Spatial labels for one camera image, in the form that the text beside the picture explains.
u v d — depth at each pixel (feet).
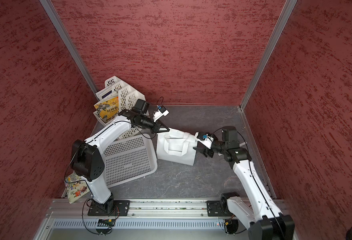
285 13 2.38
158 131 2.50
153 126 2.37
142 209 2.49
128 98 3.02
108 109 3.19
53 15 2.42
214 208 2.43
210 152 2.24
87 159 1.53
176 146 2.60
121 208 2.42
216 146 2.08
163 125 2.52
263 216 1.27
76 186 2.66
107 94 3.11
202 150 2.12
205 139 2.03
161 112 2.41
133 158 3.01
